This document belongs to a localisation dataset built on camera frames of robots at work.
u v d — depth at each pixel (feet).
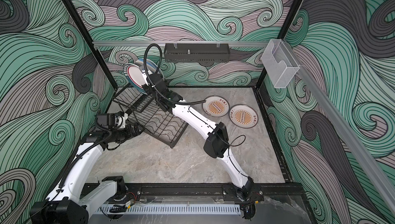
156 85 1.84
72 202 1.27
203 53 3.12
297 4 2.56
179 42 3.09
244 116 3.38
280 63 2.60
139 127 2.37
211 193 2.44
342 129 1.71
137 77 2.79
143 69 1.79
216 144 1.87
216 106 3.52
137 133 2.27
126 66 2.56
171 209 2.49
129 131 2.25
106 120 1.97
